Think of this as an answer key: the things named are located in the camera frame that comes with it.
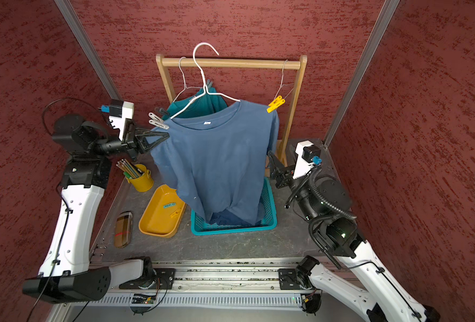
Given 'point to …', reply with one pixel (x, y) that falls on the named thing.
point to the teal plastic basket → (199, 227)
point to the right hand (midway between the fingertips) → (275, 154)
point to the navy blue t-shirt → (225, 217)
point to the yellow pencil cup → (143, 183)
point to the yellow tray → (163, 214)
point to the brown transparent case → (123, 229)
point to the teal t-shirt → (206, 102)
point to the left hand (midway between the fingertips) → (167, 140)
